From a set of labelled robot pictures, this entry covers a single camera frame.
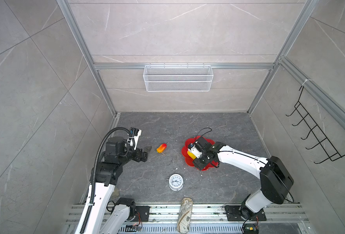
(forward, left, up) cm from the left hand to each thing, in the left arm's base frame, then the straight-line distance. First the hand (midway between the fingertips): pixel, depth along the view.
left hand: (141, 141), depth 70 cm
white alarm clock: (-13, -17, -24) cm, 32 cm away
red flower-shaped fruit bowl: (0, -26, -24) cm, 36 cm away
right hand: (-1, -31, -21) cm, 38 cm away
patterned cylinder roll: (-29, -21, -23) cm, 43 cm away
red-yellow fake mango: (+10, -8, -24) cm, 27 cm away
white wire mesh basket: (+50, -20, +3) cm, 54 cm away
